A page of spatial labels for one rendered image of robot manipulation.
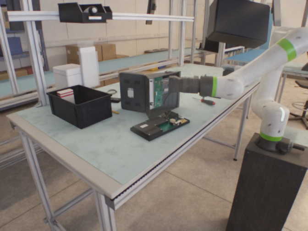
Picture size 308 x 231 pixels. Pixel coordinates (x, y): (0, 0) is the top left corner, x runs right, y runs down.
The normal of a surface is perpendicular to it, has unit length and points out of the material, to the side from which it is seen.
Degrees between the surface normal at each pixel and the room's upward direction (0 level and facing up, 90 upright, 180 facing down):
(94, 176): 0
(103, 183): 0
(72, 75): 90
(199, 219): 0
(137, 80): 90
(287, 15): 90
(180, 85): 90
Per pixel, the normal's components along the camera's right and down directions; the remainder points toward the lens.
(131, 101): -0.40, 0.37
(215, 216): 0.00, -0.91
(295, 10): -0.63, 0.32
